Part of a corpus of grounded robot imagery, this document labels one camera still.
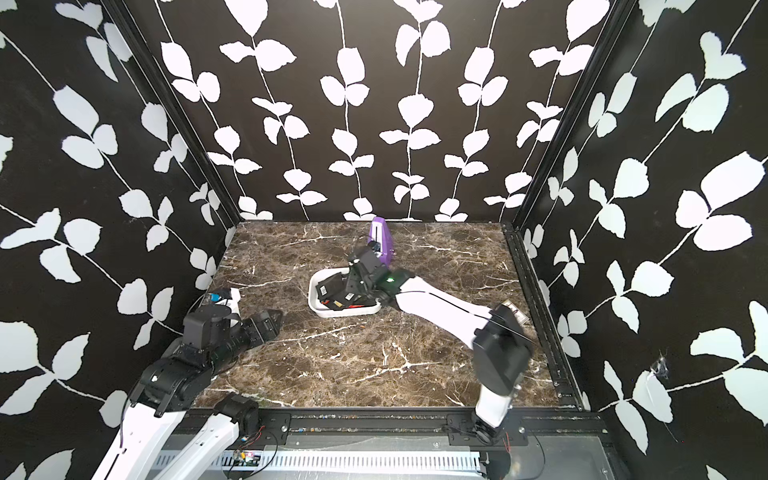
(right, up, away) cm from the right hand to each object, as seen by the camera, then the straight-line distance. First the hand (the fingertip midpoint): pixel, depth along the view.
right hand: (346, 276), depth 83 cm
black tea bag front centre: (-7, -5, +12) cm, 15 cm away
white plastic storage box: (-12, -11, +12) cm, 20 cm away
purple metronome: (+9, +13, +15) cm, 22 cm away
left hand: (-17, -8, -11) cm, 22 cm away
